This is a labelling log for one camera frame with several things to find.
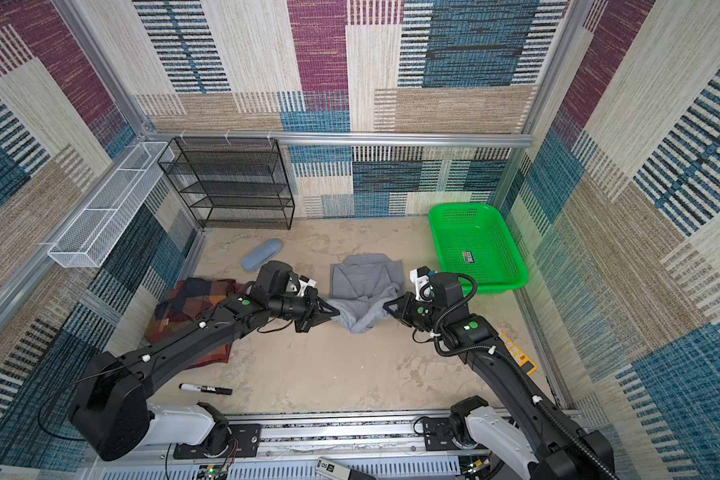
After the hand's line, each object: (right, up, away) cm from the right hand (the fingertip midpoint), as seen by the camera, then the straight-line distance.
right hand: (384, 311), depth 75 cm
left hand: (-10, +1, -1) cm, 11 cm away
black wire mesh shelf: (-53, +40, +36) cm, 76 cm away
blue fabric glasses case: (-42, +13, +33) cm, 55 cm away
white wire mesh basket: (-69, +18, -5) cm, 71 cm away
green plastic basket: (+36, +19, +37) cm, 55 cm away
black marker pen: (-47, -21, +5) cm, 52 cm away
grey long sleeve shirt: (-5, +3, +24) cm, 25 cm away
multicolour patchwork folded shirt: (-58, -1, +16) cm, 60 cm away
